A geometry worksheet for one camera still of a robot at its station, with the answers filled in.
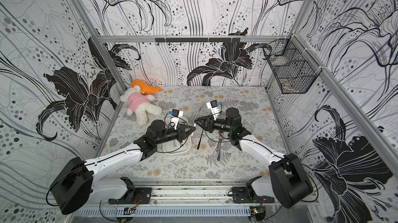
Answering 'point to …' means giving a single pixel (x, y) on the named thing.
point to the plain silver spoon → (220, 139)
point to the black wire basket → (293, 67)
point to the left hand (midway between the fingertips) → (196, 132)
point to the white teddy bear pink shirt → (140, 105)
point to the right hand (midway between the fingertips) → (198, 120)
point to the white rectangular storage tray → (176, 147)
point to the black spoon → (198, 147)
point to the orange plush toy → (145, 89)
